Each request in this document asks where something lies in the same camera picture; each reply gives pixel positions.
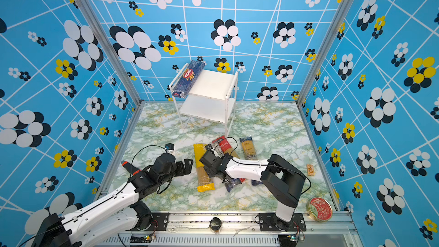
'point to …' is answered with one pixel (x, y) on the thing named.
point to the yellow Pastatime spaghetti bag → (204, 181)
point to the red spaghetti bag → (226, 147)
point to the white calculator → (132, 237)
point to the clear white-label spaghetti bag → (230, 184)
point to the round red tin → (319, 209)
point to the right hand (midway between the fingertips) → (218, 163)
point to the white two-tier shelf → (212, 97)
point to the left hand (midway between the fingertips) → (188, 161)
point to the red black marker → (131, 168)
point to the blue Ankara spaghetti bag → (248, 148)
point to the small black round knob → (215, 223)
